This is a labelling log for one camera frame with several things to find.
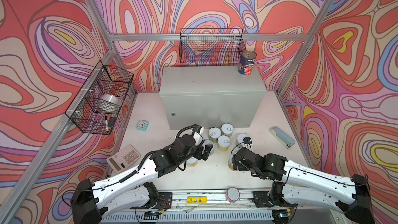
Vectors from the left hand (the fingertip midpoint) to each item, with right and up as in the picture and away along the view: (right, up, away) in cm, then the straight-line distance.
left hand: (207, 142), depth 73 cm
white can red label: (+13, +3, +20) cm, 24 cm away
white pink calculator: (-47, -12, +11) cm, 49 cm away
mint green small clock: (-41, +5, +25) cm, 48 cm away
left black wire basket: (-51, +18, -3) cm, 54 cm away
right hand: (+17, -12, +4) cm, 21 cm away
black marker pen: (-48, +9, -1) cm, 49 cm away
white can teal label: (+1, -3, +13) cm, 14 cm away
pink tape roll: (+12, -24, -3) cm, 26 cm away
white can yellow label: (+10, -4, +14) cm, 18 cm away
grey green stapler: (+46, -2, +17) cm, 49 cm away
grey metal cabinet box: (+3, +23, +9) cm, 25 cm away
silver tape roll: (-45, +19, -3) cm, 49 cm away
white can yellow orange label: (-8, -13, +8) cm, 17 cm away
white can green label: (+5, +1, +17) cm, 18 cm away
